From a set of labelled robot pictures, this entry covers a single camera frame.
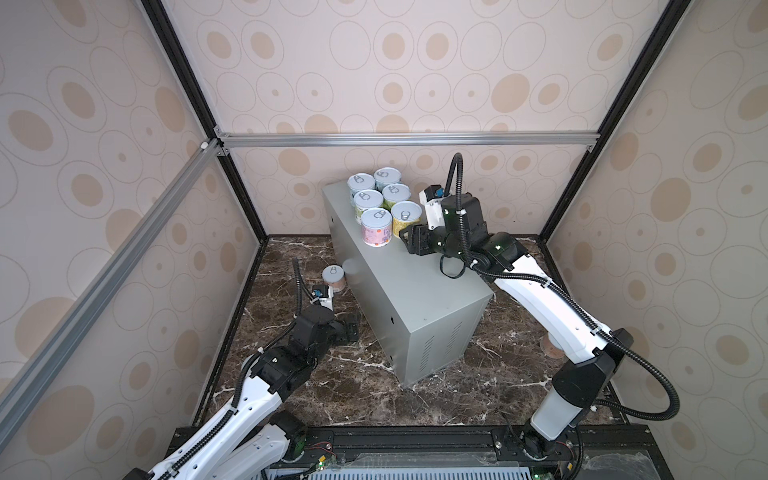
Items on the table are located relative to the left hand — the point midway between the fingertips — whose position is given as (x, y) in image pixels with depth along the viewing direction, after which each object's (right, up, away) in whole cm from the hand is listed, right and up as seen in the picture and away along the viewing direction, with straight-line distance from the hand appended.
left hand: (351, 311), depth 75 cm
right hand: (+15, +20, -3) cm, 25 cm away
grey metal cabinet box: (+15, +3, -15) cm, 21 cm away
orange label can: (-9, +8, +26) cm, 29 cm away
